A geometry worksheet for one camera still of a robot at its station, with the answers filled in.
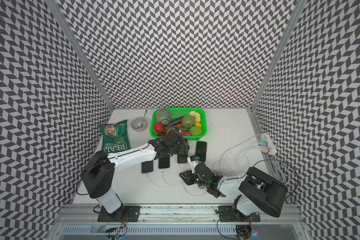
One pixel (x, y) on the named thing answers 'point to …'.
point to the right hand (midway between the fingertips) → (181, 177)
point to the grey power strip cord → (282, 172)
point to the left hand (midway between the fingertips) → (183, 148)
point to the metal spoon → (139, 125)
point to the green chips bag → (115, 138)
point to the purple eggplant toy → (176, 122)
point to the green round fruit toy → (188, 121)
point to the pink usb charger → (265, 149)
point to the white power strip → (267, 137)
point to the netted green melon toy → (163, 115)
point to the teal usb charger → (263, 142)
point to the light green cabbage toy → (195, 130)
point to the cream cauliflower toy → (197, 116)
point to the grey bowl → (136, 125)
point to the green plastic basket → (177, 112)
